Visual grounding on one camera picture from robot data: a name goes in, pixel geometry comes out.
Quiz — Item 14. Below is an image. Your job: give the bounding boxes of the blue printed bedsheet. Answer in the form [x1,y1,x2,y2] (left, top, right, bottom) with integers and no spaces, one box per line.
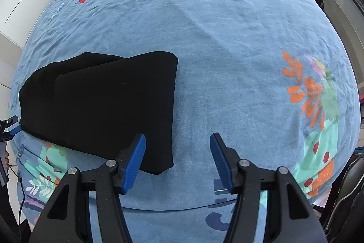
[7,0,361,243]

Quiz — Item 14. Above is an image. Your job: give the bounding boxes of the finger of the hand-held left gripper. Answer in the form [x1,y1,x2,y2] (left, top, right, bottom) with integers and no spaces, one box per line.
[0,125,22,142]
[0,115,19,130]

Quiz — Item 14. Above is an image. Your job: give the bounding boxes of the black cable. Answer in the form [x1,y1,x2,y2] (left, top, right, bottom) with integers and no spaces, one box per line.
[8,146,25,228]

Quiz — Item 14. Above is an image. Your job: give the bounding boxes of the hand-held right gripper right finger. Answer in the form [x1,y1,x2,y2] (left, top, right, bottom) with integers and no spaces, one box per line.
[210,133,327,243]

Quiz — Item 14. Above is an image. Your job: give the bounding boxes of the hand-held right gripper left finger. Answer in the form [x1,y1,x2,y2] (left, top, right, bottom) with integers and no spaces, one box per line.
[28,133,147,243]

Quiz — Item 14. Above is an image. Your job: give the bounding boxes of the black chair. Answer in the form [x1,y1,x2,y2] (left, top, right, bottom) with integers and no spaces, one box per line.
[321,152,364,243]

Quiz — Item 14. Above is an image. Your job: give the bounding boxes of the black pants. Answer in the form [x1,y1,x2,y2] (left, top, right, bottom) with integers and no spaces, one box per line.
[18,51,179,175]

